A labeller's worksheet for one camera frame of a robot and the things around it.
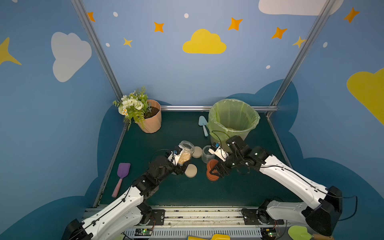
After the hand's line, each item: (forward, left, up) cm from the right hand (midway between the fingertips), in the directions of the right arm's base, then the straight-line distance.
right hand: (217, 164), depth 75 cm
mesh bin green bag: (+37, -10, -4) cm, 39 cm away
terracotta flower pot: (+28, +41, -2) cm, 50 cm away
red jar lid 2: (-1, +2, -15) cm, 15 cm away
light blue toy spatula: (+42, +8, -15) cm, 46 cm away
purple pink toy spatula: (0, +56, -16) cm, 58 cm away
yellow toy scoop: (-29, 0, -17) cm, 34 cm away
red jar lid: (-2, +3, +3) cm, 4 cm away
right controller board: (-26, -26, -18) cm, 41 cm away
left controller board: (-30, +35, -16) cm, 48 cm away
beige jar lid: (+16, +10, -16) cm, 25 cm away
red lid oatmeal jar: (+2, +15, +10) cm, 18 cm away
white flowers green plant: (+28, +49, +12) cm, 58 cm away
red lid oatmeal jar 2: (+10, +5, -10) cm, 15 cm away
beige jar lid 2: (+2, +14, -16) cm, 21 cm away
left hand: (+3, +16, +3) cm, 16 cm away
